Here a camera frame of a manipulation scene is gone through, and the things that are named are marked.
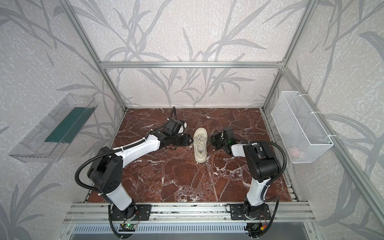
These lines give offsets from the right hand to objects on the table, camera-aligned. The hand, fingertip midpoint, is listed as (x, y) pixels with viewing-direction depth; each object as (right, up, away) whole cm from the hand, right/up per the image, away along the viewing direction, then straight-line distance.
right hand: (206, 132), depth 96 cm
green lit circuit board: (-39, -43, -25) cm, 63 cm away
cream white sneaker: (-4, -5, -3) cm, 7 cm away
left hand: (-8, -2, -8) cm, 12 cm away
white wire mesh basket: (+39, +1, -35) cm, 52 cm away
